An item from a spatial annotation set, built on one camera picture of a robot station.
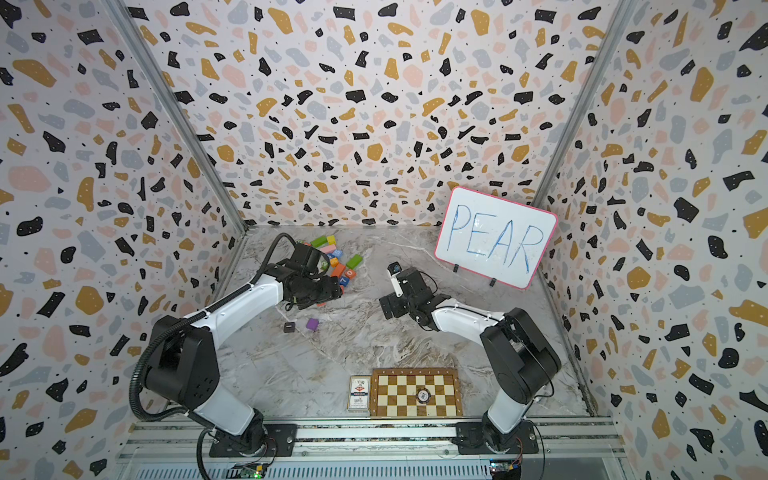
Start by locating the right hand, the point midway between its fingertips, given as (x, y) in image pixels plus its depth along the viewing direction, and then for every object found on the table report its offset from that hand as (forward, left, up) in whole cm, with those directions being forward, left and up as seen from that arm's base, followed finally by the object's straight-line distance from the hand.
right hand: (395, 295), depth 92 cm
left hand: (-2, +18, +3) cm, 18 cm away
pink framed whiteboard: (+21, -32, +5) cm, 39 cm away
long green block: (+18, +16, -6) cm, 25 cm away
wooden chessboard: (-27, -1, -6) cm, 27 cm away
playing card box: (-28, +9, -7) cm, 30 cm away
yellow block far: (+29, +27, -6) cm, 40 cm away
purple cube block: (-7, +26, -7) cm, 28 cm away
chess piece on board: (-28, -8, -5) cm, 29 cm away
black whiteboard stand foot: (+16, -21, -8) cm, 27 cm away
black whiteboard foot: (+11, -33, -7) cm, 36 cm away
